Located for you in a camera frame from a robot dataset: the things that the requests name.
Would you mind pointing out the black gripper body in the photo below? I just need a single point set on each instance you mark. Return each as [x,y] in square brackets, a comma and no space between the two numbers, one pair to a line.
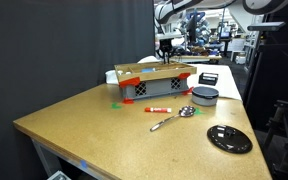
[166,45]

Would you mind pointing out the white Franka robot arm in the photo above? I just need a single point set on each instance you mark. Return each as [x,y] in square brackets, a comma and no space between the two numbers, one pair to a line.
[165,11]

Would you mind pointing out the wooden cutlery tray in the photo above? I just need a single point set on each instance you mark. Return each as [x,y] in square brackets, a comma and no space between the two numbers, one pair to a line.
[157,74]

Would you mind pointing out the background wooden table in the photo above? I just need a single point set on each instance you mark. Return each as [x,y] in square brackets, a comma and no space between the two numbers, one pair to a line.
[194,57]

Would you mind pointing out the grey plastic crate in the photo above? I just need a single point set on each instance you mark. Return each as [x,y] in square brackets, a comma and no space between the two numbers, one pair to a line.
[157,87]

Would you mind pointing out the blue background robot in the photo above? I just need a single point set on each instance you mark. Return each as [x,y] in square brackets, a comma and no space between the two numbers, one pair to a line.
[194,30]

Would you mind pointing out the black mesh basket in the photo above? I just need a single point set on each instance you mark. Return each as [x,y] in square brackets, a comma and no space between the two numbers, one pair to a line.
[208,79]

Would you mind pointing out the red and white marker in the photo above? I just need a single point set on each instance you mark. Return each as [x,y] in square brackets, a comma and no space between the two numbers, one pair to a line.
[157,109]

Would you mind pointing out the grey round pot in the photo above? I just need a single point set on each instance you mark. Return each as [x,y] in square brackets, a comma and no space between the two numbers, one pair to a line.
[205,96]

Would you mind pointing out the all-metal ladle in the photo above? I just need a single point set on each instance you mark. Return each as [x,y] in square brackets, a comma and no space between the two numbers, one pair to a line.
[185,111]

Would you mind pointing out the background computer monitor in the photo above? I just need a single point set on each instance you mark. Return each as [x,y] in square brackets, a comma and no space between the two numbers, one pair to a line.
[224,34]

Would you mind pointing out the green tape mark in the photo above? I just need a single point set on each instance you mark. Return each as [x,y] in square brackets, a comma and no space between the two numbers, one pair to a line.
[116,106]
[198,112]

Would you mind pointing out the grey crate with wooden lid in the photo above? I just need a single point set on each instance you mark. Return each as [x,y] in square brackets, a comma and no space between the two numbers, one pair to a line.
[225,83]

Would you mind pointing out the black curtain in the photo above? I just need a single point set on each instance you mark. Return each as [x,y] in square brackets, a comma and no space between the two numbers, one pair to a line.
[67,50]

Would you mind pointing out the black round pot lid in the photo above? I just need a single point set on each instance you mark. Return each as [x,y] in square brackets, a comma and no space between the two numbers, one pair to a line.
[229,139]

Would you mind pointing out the blue tape piece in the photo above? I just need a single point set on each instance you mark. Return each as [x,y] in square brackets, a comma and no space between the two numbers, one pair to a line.
[83,163]

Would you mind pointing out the black equipment stand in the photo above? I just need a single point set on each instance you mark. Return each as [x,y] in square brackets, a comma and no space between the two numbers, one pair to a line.
[287,133]

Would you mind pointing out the grey metal table leg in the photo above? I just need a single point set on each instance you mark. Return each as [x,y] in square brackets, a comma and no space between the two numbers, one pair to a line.
[47,160]

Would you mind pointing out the red corner bracket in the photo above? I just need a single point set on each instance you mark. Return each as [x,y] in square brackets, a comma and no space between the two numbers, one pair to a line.
[188,91]

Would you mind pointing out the black bar camera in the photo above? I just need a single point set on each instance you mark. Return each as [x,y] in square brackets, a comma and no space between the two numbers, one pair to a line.
[266,26]

